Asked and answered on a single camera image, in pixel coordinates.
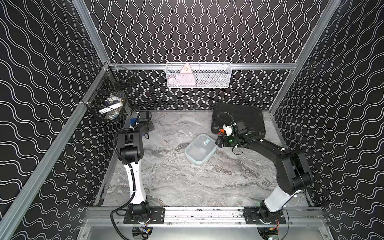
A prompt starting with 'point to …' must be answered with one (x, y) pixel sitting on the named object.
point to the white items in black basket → (112, 111)
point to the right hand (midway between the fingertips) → (222, 141)
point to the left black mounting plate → (155, 215)
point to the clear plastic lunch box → (200, 149)
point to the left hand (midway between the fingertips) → (146, 125)
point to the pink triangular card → (185, 77)
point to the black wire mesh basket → (114, 79)
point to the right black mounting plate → (252, 217)
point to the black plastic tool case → (252, 116)
